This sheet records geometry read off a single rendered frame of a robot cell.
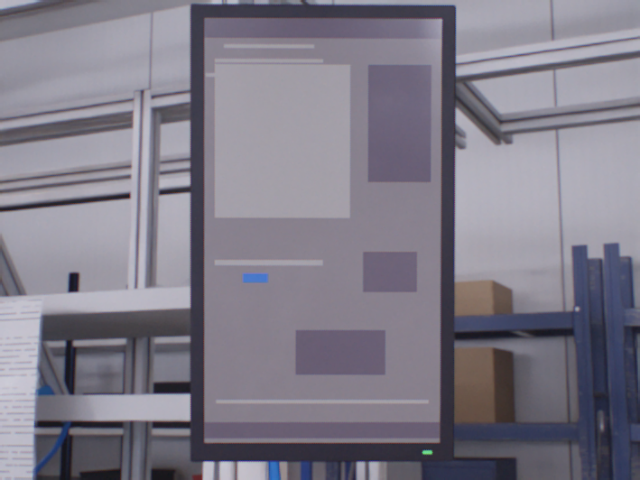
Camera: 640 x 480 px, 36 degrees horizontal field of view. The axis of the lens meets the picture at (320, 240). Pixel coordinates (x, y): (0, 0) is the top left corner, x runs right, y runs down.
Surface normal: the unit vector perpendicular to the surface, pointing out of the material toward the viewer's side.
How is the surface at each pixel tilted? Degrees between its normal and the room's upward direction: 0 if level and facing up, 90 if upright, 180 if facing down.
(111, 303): 90
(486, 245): 90
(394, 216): 101
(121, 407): 90
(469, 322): 90
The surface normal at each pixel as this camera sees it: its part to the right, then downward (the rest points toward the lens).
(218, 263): 0.01, 0.02
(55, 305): -0.41, -0.16
